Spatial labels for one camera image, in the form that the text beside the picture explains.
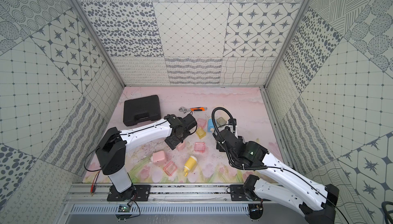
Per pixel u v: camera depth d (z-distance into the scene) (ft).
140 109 3.25
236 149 1.69
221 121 3.27
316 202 1.29
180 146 2.72
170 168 2.68
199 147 2.94
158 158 2.57
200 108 3.52
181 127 2.04
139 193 2.42
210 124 3.00
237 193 2.39
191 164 2.51
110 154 1.47
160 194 2.49
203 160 2.77
